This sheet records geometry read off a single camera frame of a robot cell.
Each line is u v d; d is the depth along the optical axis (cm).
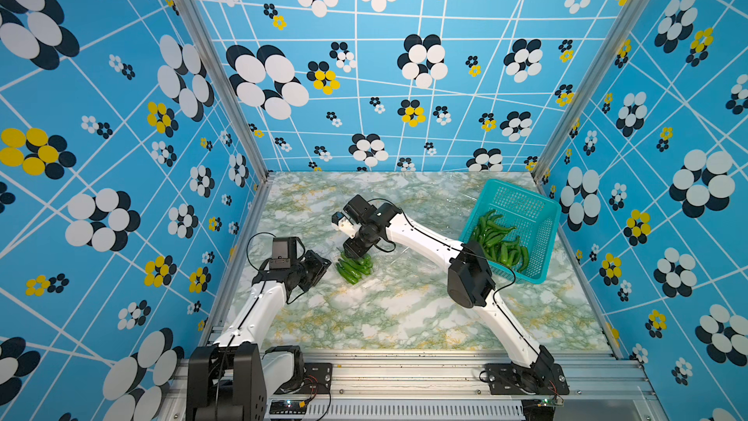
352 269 91
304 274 73
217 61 87
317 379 73
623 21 77
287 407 72
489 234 97
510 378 72
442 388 72
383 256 94
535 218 104
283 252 67
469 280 58
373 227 69
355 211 75
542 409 68
